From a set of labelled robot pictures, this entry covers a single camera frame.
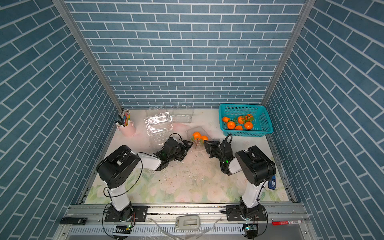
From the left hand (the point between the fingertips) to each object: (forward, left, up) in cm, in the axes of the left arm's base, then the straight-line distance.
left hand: (195, 148), depth 92 cm
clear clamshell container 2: (+10, +26, -6) cm, 29 cm away
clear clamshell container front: (+3, -2, 0) cm, 4 cm away
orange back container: (+18, -31, -1) cm, 36 cm away
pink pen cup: (+14, +45, 0) cm, 47 cm away
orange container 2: (+24, -33, 0) cm, 41 cm away
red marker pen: (-38, -45, -3) cm, 59 cm away
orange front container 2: (+9, -6, -1) cm, 11 cm away
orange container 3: (+27, -39, +1) cm, 48 cm away
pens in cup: (+18, +45, +8) cm, 49 cm away
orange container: (+25, -22, 0) cm, 33 cm away
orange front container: (+10, -1, +1) cm, 10 cm away
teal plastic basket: (+23, -49, -1) cm, 54 cm away
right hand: (+3, -5, +4) cm, 7 cm away
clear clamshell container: (+18, +25, +2) cm, 32 cm away
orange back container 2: (+21, -39, -1) cm, 44 cm away
